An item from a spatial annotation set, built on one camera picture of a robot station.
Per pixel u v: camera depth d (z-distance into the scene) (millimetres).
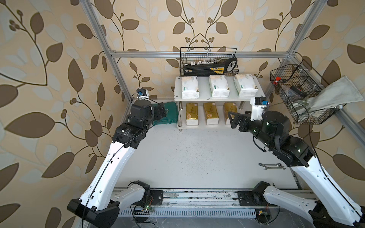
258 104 495
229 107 990
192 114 937
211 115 934
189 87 720
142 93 558
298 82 816
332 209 381
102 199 369
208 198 753
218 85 728
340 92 589
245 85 724
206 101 1010
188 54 911
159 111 615
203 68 817
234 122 543
